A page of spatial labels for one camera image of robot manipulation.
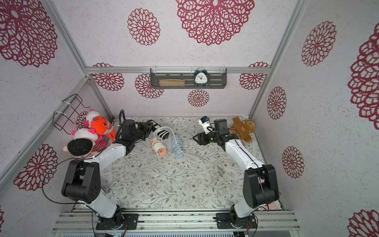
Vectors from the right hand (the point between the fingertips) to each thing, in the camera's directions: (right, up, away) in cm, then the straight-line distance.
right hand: (196, 134), depth 86 cm
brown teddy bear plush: (+33, +3, +18) cm, 38 cm away
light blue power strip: (-12, -8, +14) cm, 21 cm away
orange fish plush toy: (-57, +5, +2) cm, 57 cm away
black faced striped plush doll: (-62, -4, -5) cm, 62 cm away
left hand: (-26, +7, +4) cm, 27 cm away
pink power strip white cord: (-24, -8, +9) cm, 27 cm away
